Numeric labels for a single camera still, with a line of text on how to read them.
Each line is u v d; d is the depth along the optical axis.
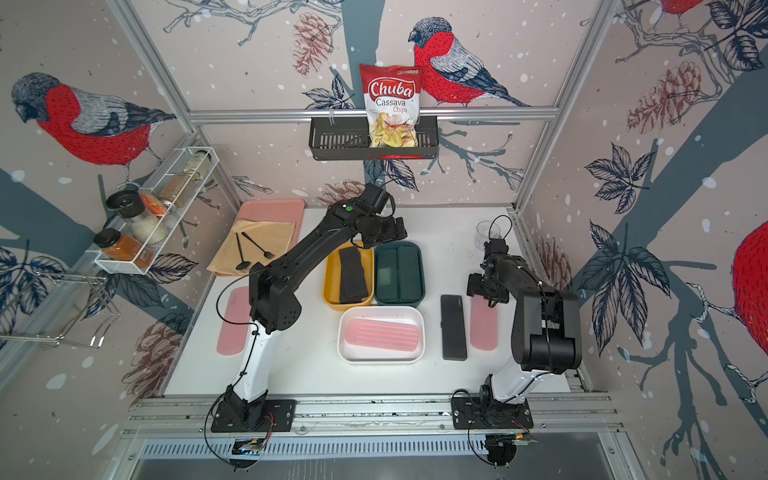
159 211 0.71
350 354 0.83
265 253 1.07
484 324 0.88
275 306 0.54
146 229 0.68
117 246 0.60
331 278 0.98
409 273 0.96
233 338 0.86
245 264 1.03
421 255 1.00
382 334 0.86
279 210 1.22
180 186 0.78
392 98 0.83
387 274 0.97
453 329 0.88
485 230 1.07
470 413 0.73
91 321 0.62
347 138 1.01
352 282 0.95
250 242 1.10
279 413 0.73
